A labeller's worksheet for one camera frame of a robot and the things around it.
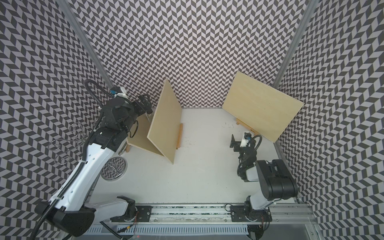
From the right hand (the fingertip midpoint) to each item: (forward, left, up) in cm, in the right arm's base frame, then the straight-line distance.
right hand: (240, 136), depth 90 cm
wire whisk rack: (-14, +90, +14) cm, 92 cm away
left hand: (+1, +51, +30) cm, 59 cm away
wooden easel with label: (+18, -4, -8) cm, 21 cm away
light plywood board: (+17, -10, +8) cm, 22 cm away
